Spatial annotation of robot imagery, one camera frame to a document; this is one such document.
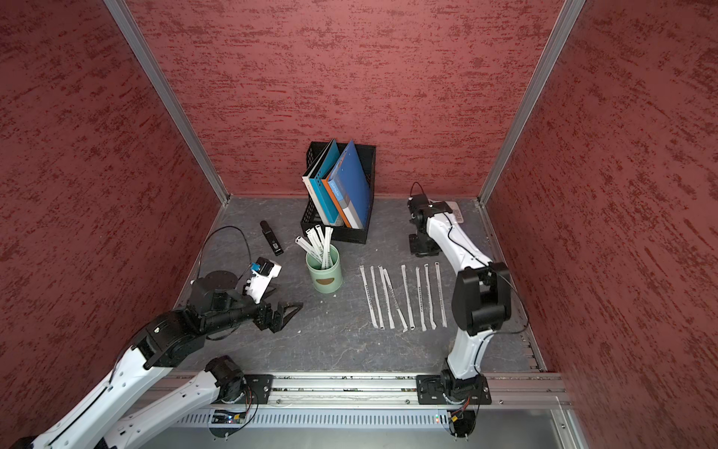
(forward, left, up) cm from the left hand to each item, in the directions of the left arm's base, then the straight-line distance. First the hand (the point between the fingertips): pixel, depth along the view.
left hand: (287, 302), depth 67 cm
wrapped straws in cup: (+22, -4, -7) cm, 23 cm away
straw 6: (+21, -38, -22) cm, 49 cm away
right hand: (+20, -38, -10) cm, 45 cm away
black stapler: (+35, +18, -21) cm, 45 cm away
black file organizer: (+58, 0, +4) cm, 58 cm away
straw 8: (+12, -45, -22) cm, 52 cm away
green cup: (+14, -7, -8) cm, 17 cm away
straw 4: (+10, -30, -22) cm, 38 cm away
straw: (+11, -20, -23) cm, 32 cm away
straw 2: (+11, -23, -23) cm, 34 cm away
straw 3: (+13, -26, -22) cm, 36 cm away
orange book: (+36, -8, +6) cm, 37 cm away
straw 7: (+9, -41, -22) cm, 47 cm away
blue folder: (+40, -14, +3) cm, 43 cm away
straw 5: (+3, -34, -22) cm, 41 cm away
